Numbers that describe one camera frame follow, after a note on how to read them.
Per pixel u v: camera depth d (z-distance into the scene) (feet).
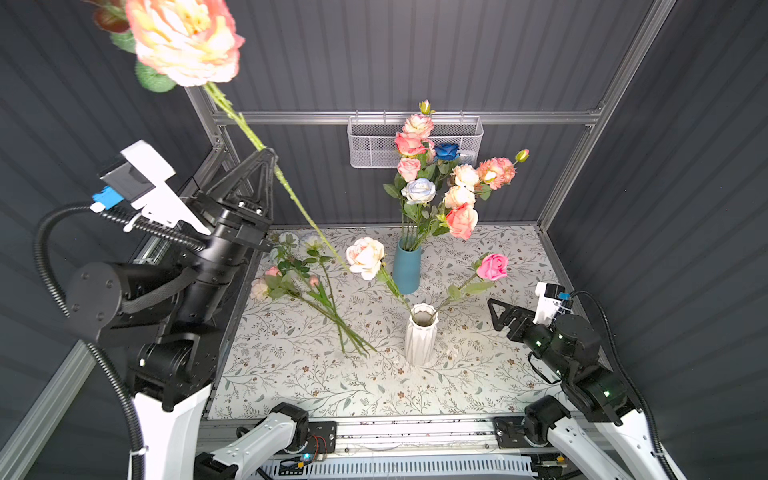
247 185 3.54
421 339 2.35
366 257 1.82
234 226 0.93
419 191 2.32
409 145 2.31
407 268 3.00
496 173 2.27
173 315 0.92
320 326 3.07
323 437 2.38
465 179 2.32
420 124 2.39
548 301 1.99
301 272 3.45
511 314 1.97
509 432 2.41
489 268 1.74
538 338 1.96
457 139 2.71
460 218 2.01
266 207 1.09
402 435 2.47
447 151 2.54
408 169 2.31
